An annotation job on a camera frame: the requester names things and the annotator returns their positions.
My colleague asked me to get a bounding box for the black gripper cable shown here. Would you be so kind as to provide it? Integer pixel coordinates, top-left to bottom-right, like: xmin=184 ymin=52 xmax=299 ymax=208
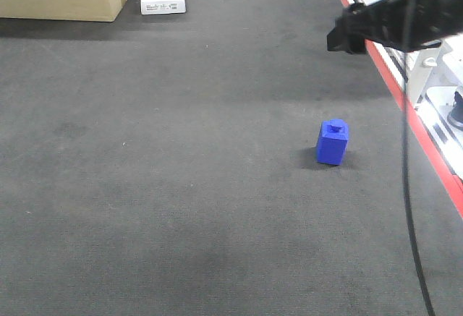
xmin=401 ymin=0 xmax=435 ymax=316

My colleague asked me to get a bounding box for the dark grey round base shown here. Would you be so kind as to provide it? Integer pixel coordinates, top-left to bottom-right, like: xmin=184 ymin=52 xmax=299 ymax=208
xmin=446 ymin=90 xmax=463 ymax=132

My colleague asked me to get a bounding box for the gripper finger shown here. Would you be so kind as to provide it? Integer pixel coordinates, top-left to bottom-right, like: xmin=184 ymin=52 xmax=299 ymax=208
xmin=341 ymin=0 xmax=391 ymax=24
xmin=327 ymin=21 xmax=390 ymax=55

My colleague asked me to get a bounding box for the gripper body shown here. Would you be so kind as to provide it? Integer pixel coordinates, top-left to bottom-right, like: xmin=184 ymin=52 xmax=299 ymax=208
xmin=386 ymin=0 xmax=463 ymax=50

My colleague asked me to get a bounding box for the blue plastic box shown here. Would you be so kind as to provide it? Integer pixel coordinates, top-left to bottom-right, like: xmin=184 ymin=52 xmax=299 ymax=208
xmin=315 ymin=118 xmax=350 ymax=167

